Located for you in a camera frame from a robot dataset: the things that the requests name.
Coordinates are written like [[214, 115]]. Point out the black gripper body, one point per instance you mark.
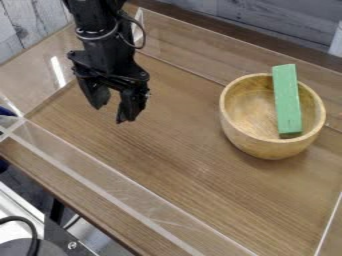
[[109, 59]]

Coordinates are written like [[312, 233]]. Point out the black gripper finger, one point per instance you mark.
[[133, 103], [95, 91]]

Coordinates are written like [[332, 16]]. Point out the light wooden bowl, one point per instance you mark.
[[249, 118]]

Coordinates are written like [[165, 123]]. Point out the green wooden block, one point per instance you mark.
[[288, 103]]

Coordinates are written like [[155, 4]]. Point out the blue object at edge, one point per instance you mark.
[[6, 112]]

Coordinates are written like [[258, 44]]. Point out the black table leg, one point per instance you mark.
[[56, 211]]

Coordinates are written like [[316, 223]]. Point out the black metal clamp plate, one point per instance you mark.
[[64, 240]]

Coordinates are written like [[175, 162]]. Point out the clear acrylic tray wall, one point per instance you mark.
[[162, 183]]

